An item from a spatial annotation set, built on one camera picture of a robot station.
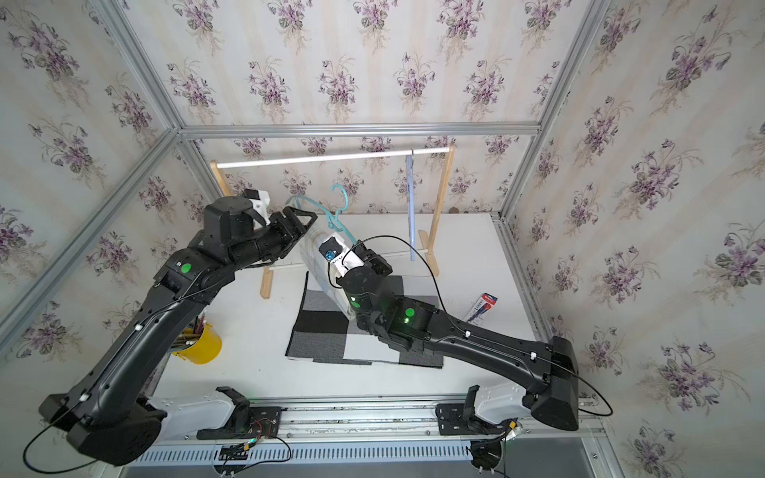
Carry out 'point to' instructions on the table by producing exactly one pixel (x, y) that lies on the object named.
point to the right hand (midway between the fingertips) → (367, 243)
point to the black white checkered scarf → (323, 332)
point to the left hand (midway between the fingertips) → (318, 226)
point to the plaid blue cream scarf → (319, 265)
